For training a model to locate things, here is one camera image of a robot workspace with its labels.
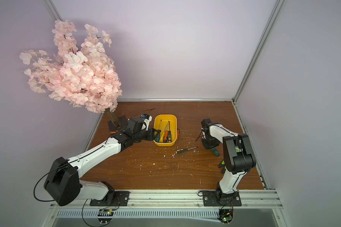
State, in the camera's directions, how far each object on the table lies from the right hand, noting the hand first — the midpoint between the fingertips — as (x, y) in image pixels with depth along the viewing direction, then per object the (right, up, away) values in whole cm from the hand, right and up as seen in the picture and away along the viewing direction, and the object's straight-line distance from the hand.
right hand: (213, 143), depth 93 cm
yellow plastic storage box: (-37, +13, +13) cm, 42 cm away
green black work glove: (+3, -10, -9) cm, 14 cm away
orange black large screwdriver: (-24, +7, +4) cm, 25 cm away
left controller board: (-62, -33, -21) cm, 73 cm away
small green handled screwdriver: (0, -4, -5) cm, 7 cm away
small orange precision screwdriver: (-70, +7, +5) cm, 71 cm away
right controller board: (0, -31, -23) cm, 39 cm away
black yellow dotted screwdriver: (-30, +4, +2) cm, 30 cm away
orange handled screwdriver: (-32, +6, +4) cm, 33 cm away
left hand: (-36, +10, -10) cm, 38 cm away
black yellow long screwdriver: (-23, -4, -3) cm, 24 cm away
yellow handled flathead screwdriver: (-35, +4, +2) cm, 35 cm away
